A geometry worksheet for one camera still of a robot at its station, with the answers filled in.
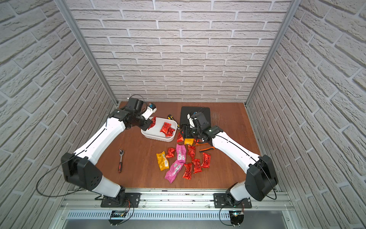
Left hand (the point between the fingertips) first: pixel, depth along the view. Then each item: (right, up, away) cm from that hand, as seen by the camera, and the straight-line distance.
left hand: (151, 119), depth 83 cm
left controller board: (-15, -50, -12) cm, 54 cm away
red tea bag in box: (+6, -7, +17) cm, 19 cm away
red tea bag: (+11, -21, +4) cm, 24 cm away
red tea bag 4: (+29, -14, +10) cm, 34 cm away
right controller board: (+47, -49, -13) cm, 69 cm away
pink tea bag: (+14, -30, -2) cm, 33 cm away
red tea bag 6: (+9, -10, +14) cm, 20 cm away
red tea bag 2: (+24, -21, +6) cm, 32 cm away
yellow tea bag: (+7, -27, +2) cm, 28 cm away
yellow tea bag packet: (+23, -15, +9) cm, 29 cm away
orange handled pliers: (+37, -19, +9) cm, 43 cm away
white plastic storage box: (-2, -10, +17) cm, 20 cm away
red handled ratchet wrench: (-21, -22, +7) cm, 31 cm away
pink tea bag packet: (+18, -20, +7) cm, 28 cm away
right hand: (+21, -7, -1) cm, 22 cm away
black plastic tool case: (+20, +7, +31) cm, 37 cm away
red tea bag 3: (+16, -13, +12) cm, 24 cm away
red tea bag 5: (+34, -26, +4) cm, 43 cm away
